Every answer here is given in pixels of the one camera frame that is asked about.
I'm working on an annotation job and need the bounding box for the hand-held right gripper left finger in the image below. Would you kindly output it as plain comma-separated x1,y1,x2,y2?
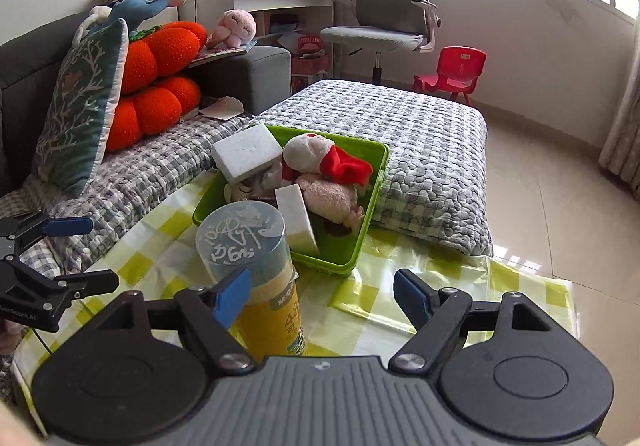
95,267,256,374

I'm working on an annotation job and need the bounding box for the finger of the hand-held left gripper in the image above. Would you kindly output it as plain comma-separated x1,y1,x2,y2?
50,269,120,300
0,211,95,253

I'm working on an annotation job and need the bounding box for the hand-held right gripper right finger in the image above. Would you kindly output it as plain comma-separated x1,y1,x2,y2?
389,267,551,374

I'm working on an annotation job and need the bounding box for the green plastic tray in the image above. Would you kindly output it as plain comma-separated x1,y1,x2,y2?
192,123,391,279

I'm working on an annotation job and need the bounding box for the small white sponge block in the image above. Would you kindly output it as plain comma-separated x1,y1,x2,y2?
275,183,321,257

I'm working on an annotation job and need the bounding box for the pink fluffy cloth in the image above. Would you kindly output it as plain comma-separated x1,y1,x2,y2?
295,173,366,229

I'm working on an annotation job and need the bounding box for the large white sponge block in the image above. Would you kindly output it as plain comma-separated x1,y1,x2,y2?
211,123,283,184

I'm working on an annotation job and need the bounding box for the red and white plush toy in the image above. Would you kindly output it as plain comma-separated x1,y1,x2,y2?
280,133,375,187

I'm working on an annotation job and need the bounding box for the yellow container with clear lid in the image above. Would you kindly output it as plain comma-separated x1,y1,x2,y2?
195,200,307,359

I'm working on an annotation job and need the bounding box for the teal coral print cushion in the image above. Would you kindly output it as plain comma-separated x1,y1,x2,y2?
34,18,130,199

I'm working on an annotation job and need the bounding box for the orange pumpkin cushion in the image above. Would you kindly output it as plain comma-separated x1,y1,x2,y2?
120,21,208,94
104,75,202,153

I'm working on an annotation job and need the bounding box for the grey quilted ottoman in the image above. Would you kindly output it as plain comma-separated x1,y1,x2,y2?
245,79,493,257

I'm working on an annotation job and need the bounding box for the white scalloped paper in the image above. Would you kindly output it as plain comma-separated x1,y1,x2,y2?
197,96,246,119

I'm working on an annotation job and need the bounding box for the grey sofa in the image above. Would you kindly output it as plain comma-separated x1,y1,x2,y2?
0,11,292,197

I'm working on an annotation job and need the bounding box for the flat book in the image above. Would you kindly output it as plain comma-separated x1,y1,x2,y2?
189,40,258,70

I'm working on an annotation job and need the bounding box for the blue plush toy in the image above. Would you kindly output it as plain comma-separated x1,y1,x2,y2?
107,0,186,34

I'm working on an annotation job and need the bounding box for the red plastic child chair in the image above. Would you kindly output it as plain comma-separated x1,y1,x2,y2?
412,46,487,106

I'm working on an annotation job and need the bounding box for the pink storage box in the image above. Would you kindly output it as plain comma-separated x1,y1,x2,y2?
290,54,331,92

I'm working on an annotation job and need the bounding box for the pink plush toy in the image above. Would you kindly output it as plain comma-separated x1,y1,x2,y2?
206,10,257,48

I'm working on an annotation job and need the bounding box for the red basket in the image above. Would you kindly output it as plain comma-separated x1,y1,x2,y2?
297,35,326,58

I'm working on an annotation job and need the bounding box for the grey curtain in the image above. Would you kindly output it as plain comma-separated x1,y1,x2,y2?
597,16,640,202

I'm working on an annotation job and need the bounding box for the grey office chair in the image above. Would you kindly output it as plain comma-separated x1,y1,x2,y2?
320,0,443,82

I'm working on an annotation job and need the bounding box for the black cable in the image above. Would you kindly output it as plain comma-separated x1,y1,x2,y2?
30,329,53,357

